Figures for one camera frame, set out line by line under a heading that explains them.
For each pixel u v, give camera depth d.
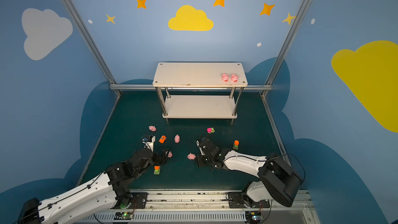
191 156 0.88
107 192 0.52
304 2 0.75
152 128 0.98
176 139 0.95
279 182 0.43
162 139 0.94
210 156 0.66
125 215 0.70
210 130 0.98
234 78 0.78
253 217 0.71
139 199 0.75
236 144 0.92
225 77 0.78
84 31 0.85
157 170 0.82
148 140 0.69
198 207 0.73
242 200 0.66
